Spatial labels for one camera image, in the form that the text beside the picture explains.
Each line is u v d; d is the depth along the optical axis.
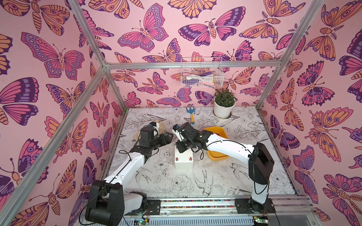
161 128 1.06
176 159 0.80
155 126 0.78
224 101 1.03
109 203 0.41
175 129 0.76
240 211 0.73
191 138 0.64
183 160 0.79
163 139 0.75
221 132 1.00
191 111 1.18
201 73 0.96
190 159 0.80
